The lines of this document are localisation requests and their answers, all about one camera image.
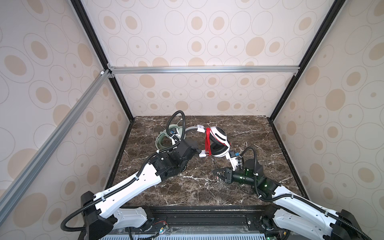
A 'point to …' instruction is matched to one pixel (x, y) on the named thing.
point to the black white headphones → (220, 146)
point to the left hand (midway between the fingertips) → (192, 141)
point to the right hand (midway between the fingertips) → (214, 173)
